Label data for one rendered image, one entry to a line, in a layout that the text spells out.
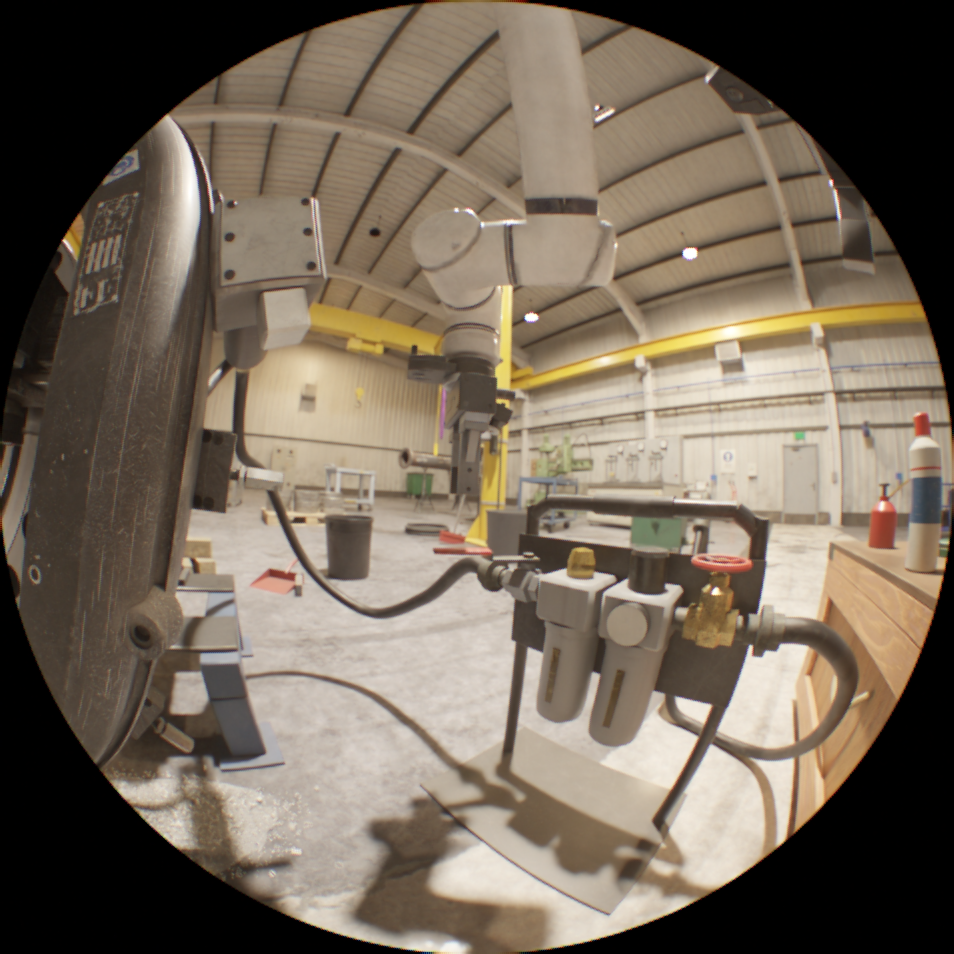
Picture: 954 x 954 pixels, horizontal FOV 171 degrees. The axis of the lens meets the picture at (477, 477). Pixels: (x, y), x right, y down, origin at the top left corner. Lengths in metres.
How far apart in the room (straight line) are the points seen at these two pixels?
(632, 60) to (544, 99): 7.96
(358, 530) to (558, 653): 1.58
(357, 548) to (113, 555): 1.74
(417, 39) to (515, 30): 7.59
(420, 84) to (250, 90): 3.60
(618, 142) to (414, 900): 9.26
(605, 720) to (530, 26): 0.79
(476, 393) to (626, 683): 0.40
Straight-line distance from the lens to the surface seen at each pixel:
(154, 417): 0.23
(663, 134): 8.85
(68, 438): 0.24
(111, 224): 0.30
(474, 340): 0.45
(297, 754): 0.79
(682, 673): 0.48
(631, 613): 0.36
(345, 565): 1.93
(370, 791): 0.70
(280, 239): 0.31
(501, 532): 2.54
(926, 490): 0.63
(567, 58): 0.44
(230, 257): 0.30
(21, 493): 0.43
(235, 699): 0.68
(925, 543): 0.63
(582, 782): 0.74
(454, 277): 0.41
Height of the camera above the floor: 0.57
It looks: 3 degrees up
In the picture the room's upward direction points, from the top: 3 degrees clockwise
